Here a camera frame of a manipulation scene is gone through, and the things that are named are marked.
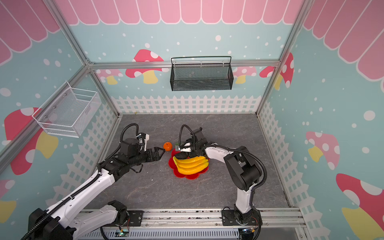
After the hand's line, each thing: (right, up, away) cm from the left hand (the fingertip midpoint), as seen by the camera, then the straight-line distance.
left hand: (158, 154), depth 80 cm
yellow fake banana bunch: (+16, -8, +8) cm, 20 cm away
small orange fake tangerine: (+1, +2, +17) cm, 17 cm away
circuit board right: (+46, -36, -8) cm, 59 cm away
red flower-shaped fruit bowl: (+17, -14, +6) cm, 23 cm away
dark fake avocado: (+11, -3, +12) cm, 17 cm away
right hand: (+14, +5, +15) cm, 21 cm away
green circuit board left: (-15, -37, -7) cm, 41 cm away
